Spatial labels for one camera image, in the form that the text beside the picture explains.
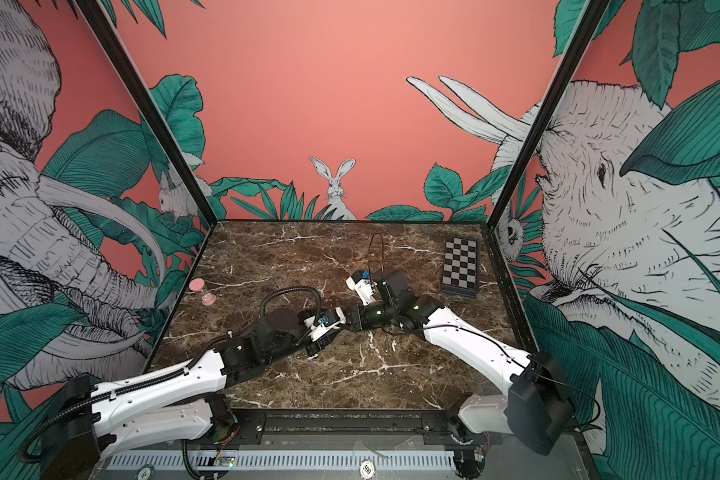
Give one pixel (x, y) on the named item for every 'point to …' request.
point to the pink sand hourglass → (198, 284)
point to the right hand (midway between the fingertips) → (336, 323)
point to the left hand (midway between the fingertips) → (337, 314)
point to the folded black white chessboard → (461, 266)
